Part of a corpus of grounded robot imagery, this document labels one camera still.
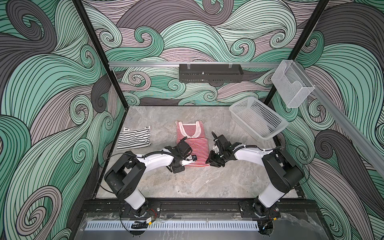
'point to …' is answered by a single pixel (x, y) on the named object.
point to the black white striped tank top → (131, 139)
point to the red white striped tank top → (195, 133)
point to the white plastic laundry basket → (258, 119)
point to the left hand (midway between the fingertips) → (178, 162)
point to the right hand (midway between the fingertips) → (205, 164)
